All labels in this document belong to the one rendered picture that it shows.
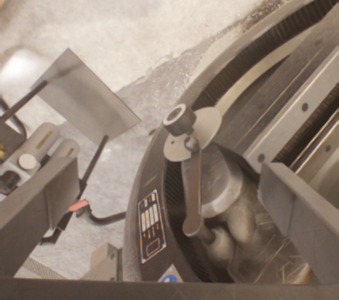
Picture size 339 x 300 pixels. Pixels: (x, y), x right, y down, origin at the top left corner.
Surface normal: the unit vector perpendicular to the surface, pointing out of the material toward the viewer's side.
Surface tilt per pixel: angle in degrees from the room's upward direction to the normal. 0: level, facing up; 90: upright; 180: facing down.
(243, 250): 90
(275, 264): 90
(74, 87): 0
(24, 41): 0
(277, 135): 38
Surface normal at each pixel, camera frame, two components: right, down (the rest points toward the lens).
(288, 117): 0.37, 0.21
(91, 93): -0.12, 0.61
